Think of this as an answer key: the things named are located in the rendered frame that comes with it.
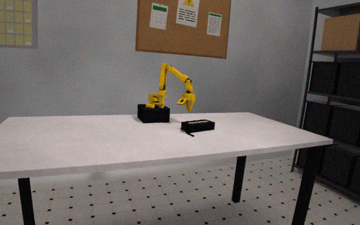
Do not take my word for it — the black power strip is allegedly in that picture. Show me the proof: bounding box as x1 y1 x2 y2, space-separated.
181 120 215 137

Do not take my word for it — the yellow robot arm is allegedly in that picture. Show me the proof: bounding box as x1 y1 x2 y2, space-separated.
146 63 193 108

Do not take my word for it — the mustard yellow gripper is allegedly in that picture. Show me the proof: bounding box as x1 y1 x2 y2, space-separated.
176 93 195 112

